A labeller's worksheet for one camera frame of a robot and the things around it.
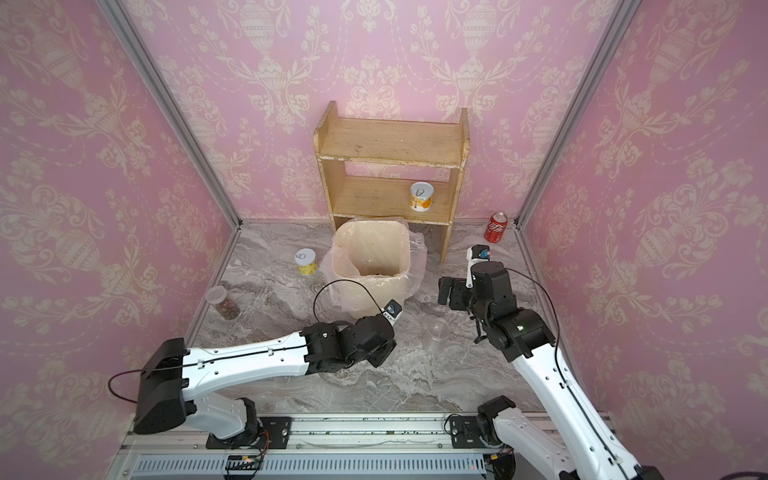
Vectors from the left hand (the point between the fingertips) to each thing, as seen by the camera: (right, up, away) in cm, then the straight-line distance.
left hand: (388, 339), depth 76 cm
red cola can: (+38, +31, +32) cm, 59 cm away
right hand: (+17, +15, -3) cm, 23 cm away
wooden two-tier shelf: (+2, +52, +30) cm, 60 cm away
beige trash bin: (-6, +18, +23) cm, 30 cm away
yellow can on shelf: (+10, +39, +16) cm, 44 cm away
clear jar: (-50, +5, +15) cm, 53 cm away
